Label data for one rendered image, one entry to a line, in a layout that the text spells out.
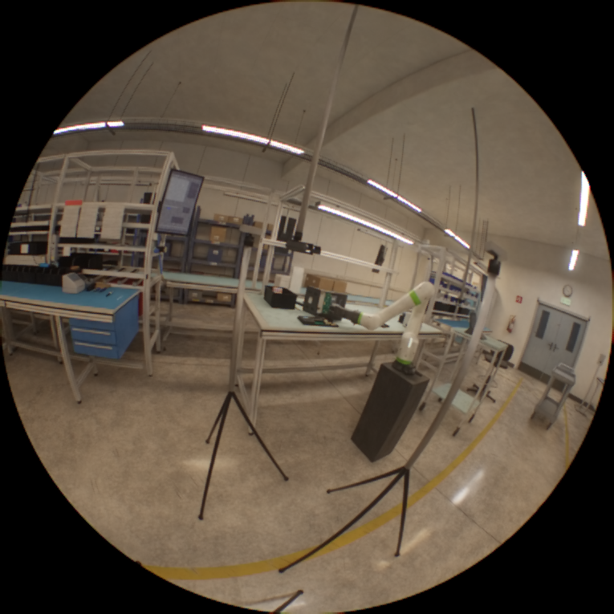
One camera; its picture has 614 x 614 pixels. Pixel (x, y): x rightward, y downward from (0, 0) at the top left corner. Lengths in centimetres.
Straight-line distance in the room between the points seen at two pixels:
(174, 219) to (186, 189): 26
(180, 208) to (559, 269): 808
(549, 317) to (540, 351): 98
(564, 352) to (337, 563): 710
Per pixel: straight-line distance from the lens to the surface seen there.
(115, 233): 221
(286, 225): 327
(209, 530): 148
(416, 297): 152
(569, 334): 754
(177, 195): 184
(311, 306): 169
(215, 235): 495
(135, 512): 160
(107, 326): 168
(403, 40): 274
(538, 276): 758
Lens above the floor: 141
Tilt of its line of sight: 12 degrees down
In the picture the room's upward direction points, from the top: 12 degrees clockwise
